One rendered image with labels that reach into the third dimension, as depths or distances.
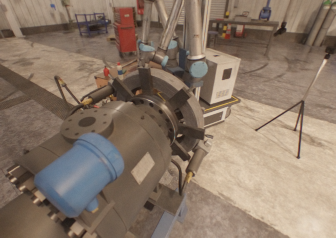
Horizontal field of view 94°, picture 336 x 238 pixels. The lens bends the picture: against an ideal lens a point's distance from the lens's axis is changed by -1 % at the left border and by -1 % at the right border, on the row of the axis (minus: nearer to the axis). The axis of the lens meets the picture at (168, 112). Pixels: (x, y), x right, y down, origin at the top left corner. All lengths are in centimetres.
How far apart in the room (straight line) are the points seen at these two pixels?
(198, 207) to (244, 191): 45
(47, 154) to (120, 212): 35
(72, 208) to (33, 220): 33
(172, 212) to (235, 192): 67
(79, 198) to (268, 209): 146
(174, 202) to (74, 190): 85
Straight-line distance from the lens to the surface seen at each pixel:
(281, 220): 168
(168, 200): 122
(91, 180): 47
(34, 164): 74
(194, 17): 130
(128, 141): 75
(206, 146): 123
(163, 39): 146
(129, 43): 507
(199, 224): 146
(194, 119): 105
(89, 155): 47
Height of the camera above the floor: 135
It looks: 35 degrees down
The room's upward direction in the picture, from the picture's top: straight up
